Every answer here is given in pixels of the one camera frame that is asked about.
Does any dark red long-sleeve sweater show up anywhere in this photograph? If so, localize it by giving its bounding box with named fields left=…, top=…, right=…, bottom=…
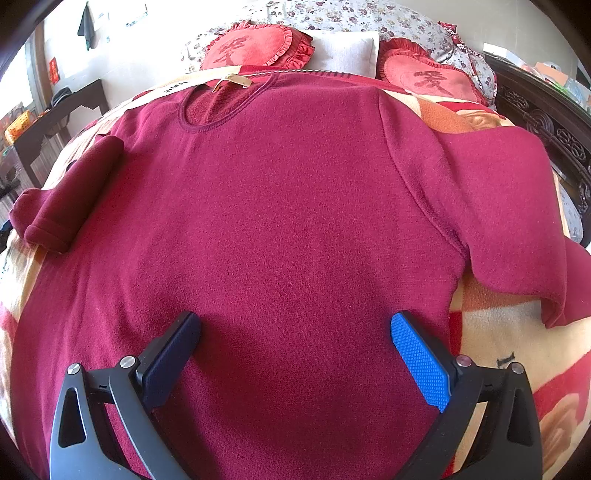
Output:
left=8, top=71, right=591, bottom=480

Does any orange cream patterned blanket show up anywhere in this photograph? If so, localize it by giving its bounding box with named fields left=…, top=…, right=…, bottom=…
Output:
left=0, top=66, right=591, bottom=480

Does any floral bed sheet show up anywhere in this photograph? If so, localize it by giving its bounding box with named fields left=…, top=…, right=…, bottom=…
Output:
left=556, top=181, right=584, bottom=244

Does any orange basket on table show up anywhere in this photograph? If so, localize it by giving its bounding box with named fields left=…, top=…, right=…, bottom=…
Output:
left=4, top=110, right=36, bottom=145

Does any dark wooden side table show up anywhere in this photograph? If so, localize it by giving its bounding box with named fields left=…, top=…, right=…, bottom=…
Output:
left=13, top=79, right=110, bottom=188

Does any dark carved wooden headboard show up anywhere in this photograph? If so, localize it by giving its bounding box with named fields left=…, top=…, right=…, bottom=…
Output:
left=485, top=54, right=590, bottom=246

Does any clutter on right shelf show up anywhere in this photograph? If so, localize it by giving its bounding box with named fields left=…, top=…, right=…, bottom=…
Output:
left=521, top=62, right=590, bottom=109

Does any right red heart cushion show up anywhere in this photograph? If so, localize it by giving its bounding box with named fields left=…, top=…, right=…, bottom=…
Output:
left=377, top=38, right=489, bottom=106

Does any red heart cushion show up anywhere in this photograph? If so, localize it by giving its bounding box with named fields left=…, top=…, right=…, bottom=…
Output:
left=200, top=21, right=315, bottom=70
left=377, top=38, right=489, bottom=106

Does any white square pillow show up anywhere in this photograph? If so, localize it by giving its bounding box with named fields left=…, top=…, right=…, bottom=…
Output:
left=305, top=30, right=380, bottom=78

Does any left red heart cushion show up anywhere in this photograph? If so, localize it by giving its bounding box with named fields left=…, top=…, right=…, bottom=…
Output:
left=200, top=21, right=315, bottom=70

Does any floral bedding roll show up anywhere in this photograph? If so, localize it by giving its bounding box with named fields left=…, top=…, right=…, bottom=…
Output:
left=181, top=1, right=497, bottom=103

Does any red wall sticker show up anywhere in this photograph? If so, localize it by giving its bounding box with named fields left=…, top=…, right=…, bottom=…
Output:
left=48, top=58, right=60, bottom=85

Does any dark cloth hanging on wall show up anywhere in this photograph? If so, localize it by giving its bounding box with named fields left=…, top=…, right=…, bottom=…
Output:
left=77, top=3, right=95, bottom=51

